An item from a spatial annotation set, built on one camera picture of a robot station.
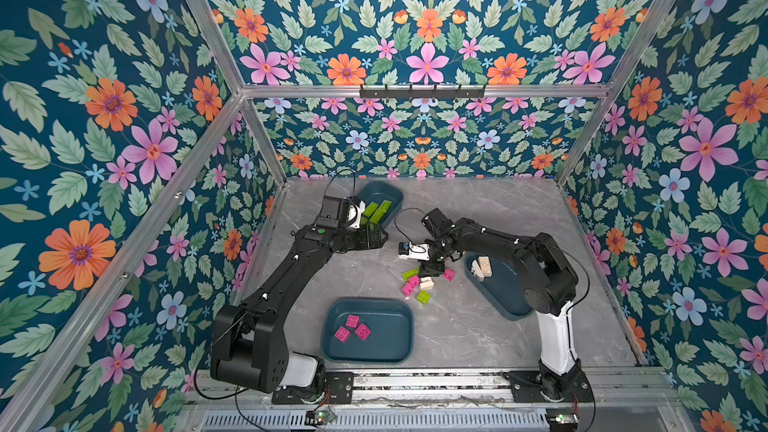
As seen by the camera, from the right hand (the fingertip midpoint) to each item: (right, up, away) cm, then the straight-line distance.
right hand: (421, 260), depth 95 cm
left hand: (-12, +11, -13) cm, 21 cm away
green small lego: (0, -10, -7) cm, 12 cm away
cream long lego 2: (+19, -1, -5) cm, 20 cm away
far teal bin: (-15, +23, +17) cm, 33 cm away
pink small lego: (-17, -17, -14) cm, 28 cm away
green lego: (-18, +16, +14) cm, 28 cm away
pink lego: (-23, -18, -15) cm, 32 cm away
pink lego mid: (-20, -15, -12) cm, 28 cm away
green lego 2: (-3, -4, -2) cm, 6 cm away
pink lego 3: (-5, -8, -6) cm, 11 cm away
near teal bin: (-10, -15, -11) cm, 21 cm away
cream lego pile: (+1, -6, -5) cm, 8 cm away
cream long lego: (+17, -3, -4) cm, 18 cm away
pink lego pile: (-2, -6, -5) cm, 8 cm away
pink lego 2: (+8, -4, -3) cm, 10 cm away
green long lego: (-15, +16, +12) cm, 25 cm away
